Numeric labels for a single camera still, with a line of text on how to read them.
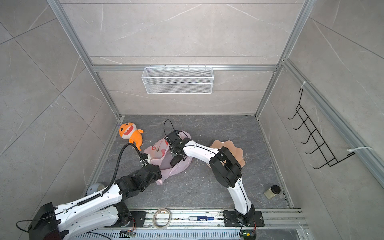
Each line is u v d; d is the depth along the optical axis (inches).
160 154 34.6
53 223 16.0
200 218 28.7
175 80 39.5
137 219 28.9
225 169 20.4
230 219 28.7
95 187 29.5
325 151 24.3
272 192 29.1
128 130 39.5
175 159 35.5
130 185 22.4
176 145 28.5
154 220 29.2
